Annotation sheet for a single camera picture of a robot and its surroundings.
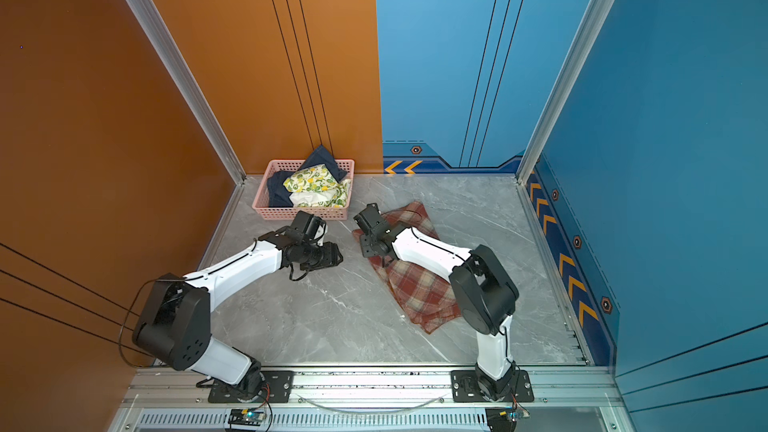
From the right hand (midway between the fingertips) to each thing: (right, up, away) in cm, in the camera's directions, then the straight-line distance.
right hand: (370, 243), depth 92 cm
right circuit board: (+34, -39, -21) cm, 56 cm away
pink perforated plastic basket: (-40, +13, +13) cm, 44 cm away
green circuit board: (-28, -39, -21) cm, 52 cm away
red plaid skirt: (+17, -15, -5) cm, 23 cm away
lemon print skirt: (-20, +18, +14) cm, 31 cm away
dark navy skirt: (-34, +15, +16) cm, 41 cm away
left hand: (-10, -4, -2) cm, 11 cm away
